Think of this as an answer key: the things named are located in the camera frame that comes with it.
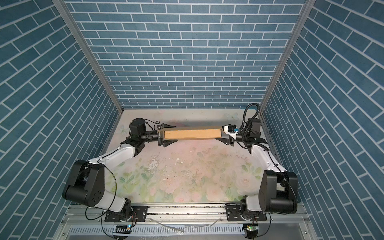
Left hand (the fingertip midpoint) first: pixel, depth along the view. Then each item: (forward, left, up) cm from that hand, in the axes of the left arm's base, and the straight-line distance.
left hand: (175, 132), depth 76 cm
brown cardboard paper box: (-5, -9, +6) cm, 12 cm away
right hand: (+3, -22, -2) cm, 22 cm away
